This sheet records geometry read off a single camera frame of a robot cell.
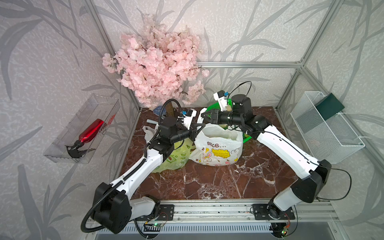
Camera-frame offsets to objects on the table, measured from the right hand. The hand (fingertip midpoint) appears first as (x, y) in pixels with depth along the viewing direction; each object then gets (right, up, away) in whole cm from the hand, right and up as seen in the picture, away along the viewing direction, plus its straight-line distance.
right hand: (203, 114), depth 68 cm
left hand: (+1, -6, +4) cm, 7 cm away
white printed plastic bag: (+7, -15, +7) cm, 19 cm away
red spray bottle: (-49, -9, -5) cm, 50 cm away
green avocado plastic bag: (-15, -26, +21) cm, 36 cm away
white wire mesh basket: (+54, -11, -6) cm, 56 cm away
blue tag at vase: (-37, +5, +52) cm, 64 cm away
